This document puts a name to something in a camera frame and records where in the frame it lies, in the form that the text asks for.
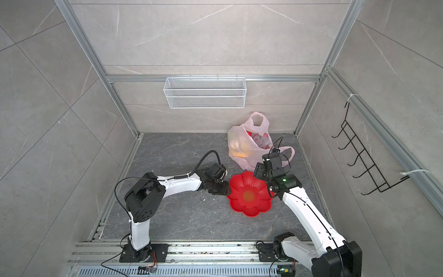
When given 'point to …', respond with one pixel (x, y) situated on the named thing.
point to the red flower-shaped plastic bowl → (249, 195)
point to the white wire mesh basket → (205, 93)
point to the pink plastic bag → (248, 142)
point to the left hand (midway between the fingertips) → (229, 188)
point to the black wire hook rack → (371, 172)
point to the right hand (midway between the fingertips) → (262, 167)
